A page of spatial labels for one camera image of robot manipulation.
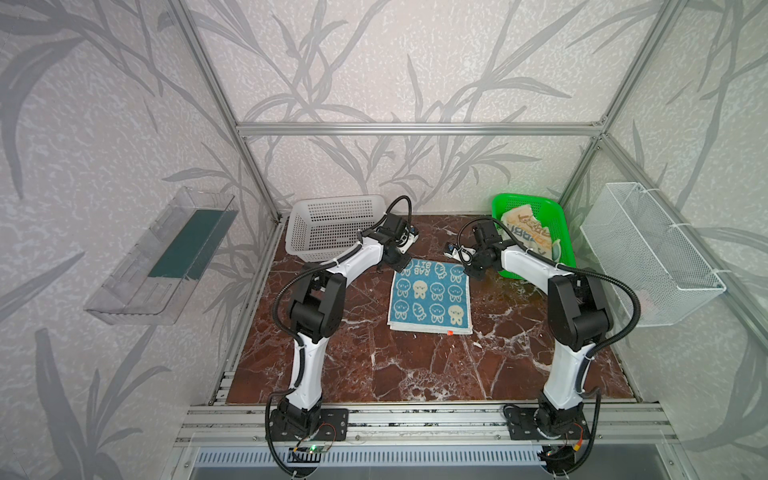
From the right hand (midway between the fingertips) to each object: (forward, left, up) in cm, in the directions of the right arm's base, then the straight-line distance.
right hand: (470, 253), depth 101 cm
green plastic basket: (+22, -36, -4) cm, 42 cm away
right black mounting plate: (-50, -11, +5) cm, 52 cm away
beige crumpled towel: (+15, -26, -6) cm, 31 cm away
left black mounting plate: (-50, +43, -2) cm, 66 cm away
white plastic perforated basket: (+17, +55, -5) cm, 58 cm away
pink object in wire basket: (-26, -37, +15) cm, 48 cm away
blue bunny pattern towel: (-13, +14, -6) cm, 20 cm away
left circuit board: (-54, +45, -5) cm, 71 cm away
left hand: (0, +23, +2) cm, 23 cm away
